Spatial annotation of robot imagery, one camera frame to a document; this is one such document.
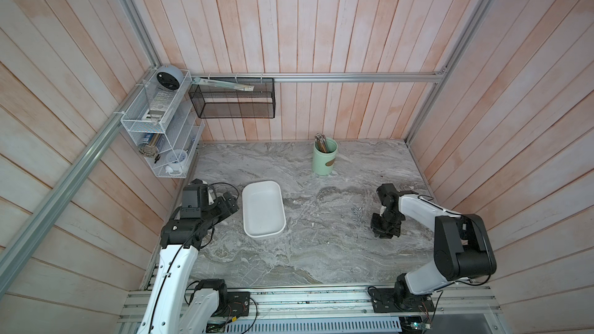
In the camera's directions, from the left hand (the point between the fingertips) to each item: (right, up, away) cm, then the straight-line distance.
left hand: (227, 208), depth 76 cm
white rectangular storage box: (+9, -4, +19) cm, 22 cm away
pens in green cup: (+34, +24, +22) cm, 47 cm away
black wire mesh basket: (-14, +44, +31) cm, 55 cm away
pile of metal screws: (+50, -7, +19) cm, 54 cm away
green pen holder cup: (+36, +15, +25) cm, 46 cm away
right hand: (+55, -12, +14) cm, 58 cm away
